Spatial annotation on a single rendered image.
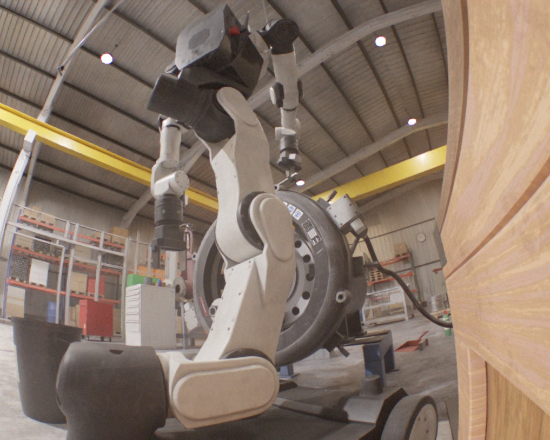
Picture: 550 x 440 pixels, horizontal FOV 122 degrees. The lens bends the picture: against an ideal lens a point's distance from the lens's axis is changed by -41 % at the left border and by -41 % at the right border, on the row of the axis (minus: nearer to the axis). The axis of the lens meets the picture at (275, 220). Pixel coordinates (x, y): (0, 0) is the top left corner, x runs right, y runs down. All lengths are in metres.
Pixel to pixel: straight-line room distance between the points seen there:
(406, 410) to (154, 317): 4.55
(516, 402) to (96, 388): 0.45
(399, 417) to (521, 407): 0.36
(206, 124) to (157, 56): 8.34
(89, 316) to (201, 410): 5.69
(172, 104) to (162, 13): 7.83
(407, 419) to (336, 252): 0.60
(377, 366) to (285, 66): 1.27
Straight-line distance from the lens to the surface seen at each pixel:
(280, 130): 1.28
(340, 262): 0.89
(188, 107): 0.71
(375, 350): 1.20
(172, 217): 0.76
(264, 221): 0.53
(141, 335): 4.71
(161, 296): 4.93
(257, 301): 0.53
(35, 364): 1.05
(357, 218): 0.94
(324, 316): 0.88
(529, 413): 0.17
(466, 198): 0.15
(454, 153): 0.15
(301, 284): 1.06
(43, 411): 1.09
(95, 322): 6.12
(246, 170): 0.63
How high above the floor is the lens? 0.39
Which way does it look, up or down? 23 degrees up
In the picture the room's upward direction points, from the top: 5 degrees counter-clockwise
